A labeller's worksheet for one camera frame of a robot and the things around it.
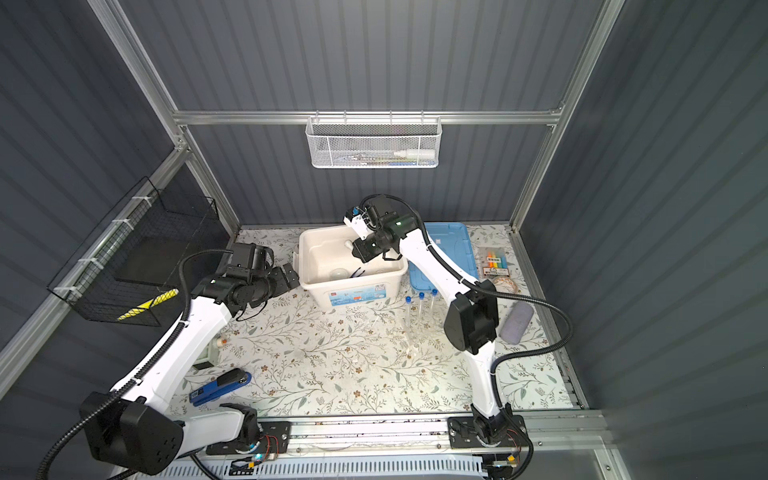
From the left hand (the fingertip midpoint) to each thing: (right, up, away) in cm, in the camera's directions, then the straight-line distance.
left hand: (285, 281), depth 81 cm
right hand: (+20, +8, +6) cm, 22 cm away
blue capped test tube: (+34, -5, 0) cm, 34 cm away
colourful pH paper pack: (+67, +3, +25) cm, 72 cm away
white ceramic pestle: (+17, +10, +6) cm, 21 cm away
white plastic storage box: (+5, +9, +20) cm, 23 cm away
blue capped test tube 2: (+37, -5, +2) cm, 38 cm away
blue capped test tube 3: (+41, -4, +2) cm, 41 cm away
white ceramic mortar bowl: (+10, 0, +24) cm, 26 cm away
